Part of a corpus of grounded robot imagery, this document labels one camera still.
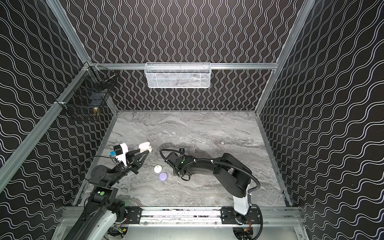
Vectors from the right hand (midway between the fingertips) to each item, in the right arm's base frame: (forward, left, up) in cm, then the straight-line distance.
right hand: (181, 170), depth 91 cm
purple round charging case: (-5, +10, +3) cm, 11 cm away
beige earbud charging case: (-2, +13, +29) cm, 32 cm away
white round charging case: (0, +14, +2) cm, 14 cm away
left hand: (-4, +11, +29) cm, 31 cm away
